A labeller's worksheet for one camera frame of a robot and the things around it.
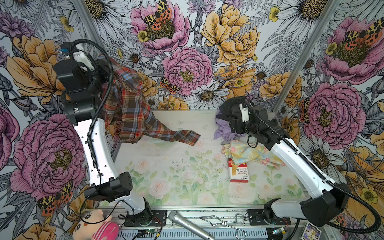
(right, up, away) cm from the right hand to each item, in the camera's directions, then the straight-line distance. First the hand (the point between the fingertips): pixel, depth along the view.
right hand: (238, 125), depth 78 cm
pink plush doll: (-67, -42, -13) cm, 80 cm away
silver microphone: (-31, -43, -6) cm, 54 cm away
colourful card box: (+31, -49, -8) cm, 58 cm away
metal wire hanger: (0, -46, -3) cm, 46 cm away
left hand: (-55, +23, -19) cm, 62 cm away
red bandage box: (+2, -27, +7) cm, 28 cm away
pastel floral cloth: (+5, -16, +16) cm, 23 cm away
